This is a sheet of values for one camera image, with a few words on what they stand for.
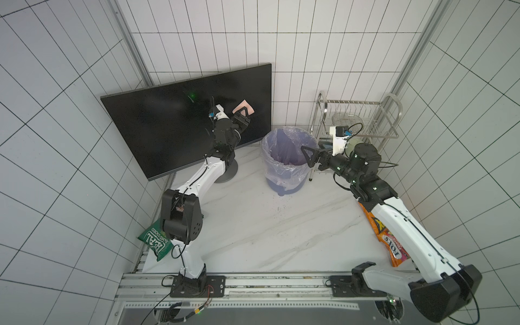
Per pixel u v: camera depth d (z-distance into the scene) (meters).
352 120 0.94
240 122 0.73
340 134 0.56
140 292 0.73
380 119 1.06
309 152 0.62
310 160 0.61
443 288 0.36
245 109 0.79
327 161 0.60
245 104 0.83
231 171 1.07
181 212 0.48
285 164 0.76
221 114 0.74
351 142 1.06
